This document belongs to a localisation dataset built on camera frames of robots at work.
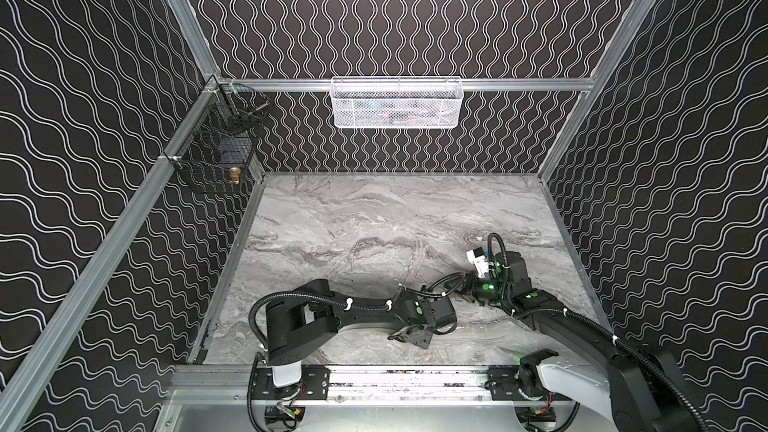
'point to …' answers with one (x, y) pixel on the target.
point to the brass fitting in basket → (235, 175)
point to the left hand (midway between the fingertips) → (430, 343)
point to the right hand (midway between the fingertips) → (447, 286)
